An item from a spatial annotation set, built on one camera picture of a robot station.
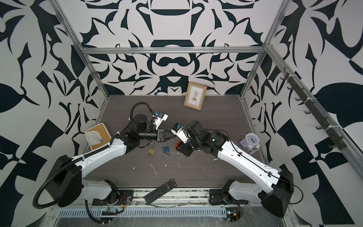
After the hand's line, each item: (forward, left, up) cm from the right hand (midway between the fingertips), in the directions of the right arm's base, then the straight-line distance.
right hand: (179, 144), depth 72 cm
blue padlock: (+7, +9, -20) cm, 23 cm away
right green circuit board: (-27, -26, -21) cm, 43 cm away
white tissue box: (+13, +53, -14) cm, 56 cm away
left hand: (+4, +1, +4) cm, 6 cm away
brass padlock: (+5, +18, -19) cm, 27 cm away
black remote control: (-18, +11, -19) cm, 28 cm away
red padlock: (0, +1, 0) cm, 1 cm away
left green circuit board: (-26, +34, -16) cm, 46 cm away
